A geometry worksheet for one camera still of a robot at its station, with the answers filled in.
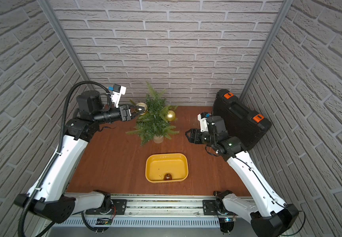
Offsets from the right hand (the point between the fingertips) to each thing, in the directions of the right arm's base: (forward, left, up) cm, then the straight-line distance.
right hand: (193, 133), depth 72 cm
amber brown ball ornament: (-13, +14, -23) cm, 30 cm away
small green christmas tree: (+12, +21, -4) cm, 24 cm away
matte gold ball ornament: (+9, +11, +4) cm, 15 cm away
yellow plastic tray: (-5, +20, -26) cm, 33 cm away
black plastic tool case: (+9, -29, -3) cm, 31 cm away
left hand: (+3, +21, +17) cm, 27 cm away
